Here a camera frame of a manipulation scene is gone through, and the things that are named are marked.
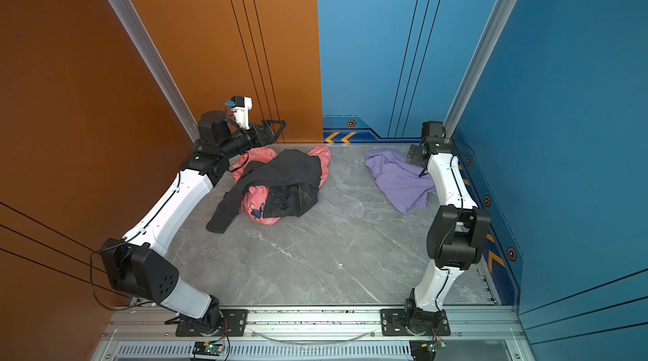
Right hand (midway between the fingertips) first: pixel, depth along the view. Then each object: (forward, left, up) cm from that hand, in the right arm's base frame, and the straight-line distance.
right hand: (425, 159), depth 91 cm
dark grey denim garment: (-5, +48, -4) cm, 48 cm away
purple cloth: (+1, +6, -13) cm, 15 cm away
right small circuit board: (-55, +8, -20) cm, 59 cm away
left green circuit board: (-54, +70, -19) cm, 90 cm away
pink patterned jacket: (-12, +63, -8) cm, 65 cm away
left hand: (-3, +49, +20) cm, 53 cm away
